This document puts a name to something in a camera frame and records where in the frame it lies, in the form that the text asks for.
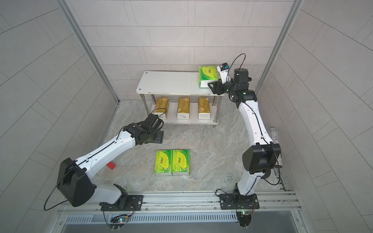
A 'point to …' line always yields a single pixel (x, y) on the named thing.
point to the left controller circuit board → (117, 222)
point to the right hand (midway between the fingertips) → (213, 80)
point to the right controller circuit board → (245, 218)
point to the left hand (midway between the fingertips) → (161, 135)
